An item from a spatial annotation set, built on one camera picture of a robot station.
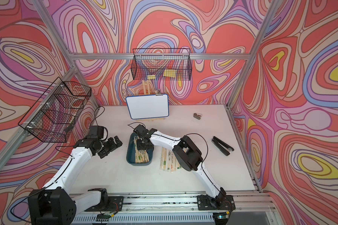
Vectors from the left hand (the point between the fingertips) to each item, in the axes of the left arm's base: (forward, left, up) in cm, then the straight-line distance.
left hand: (117, 146), depth 83 cm
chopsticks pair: (-2, -27, -11) cm, 29 cm away
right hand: (+3, -13, -11) cm, 17 cm away
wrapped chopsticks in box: (-2, -13, -10) cm, 17 cm away
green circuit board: (-34, +3, -15) cm, 37 cm away
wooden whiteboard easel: (+33, -16, +16) cm, 40 cm away
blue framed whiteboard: (+29, -18, +5) cm, 35 cm away
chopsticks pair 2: (-5, -29, -11) cm, 31 cm away
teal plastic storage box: (+1, -6, -10) cm, 11 cm away
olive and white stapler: (+32, -54, -9) cm, 64 cm away
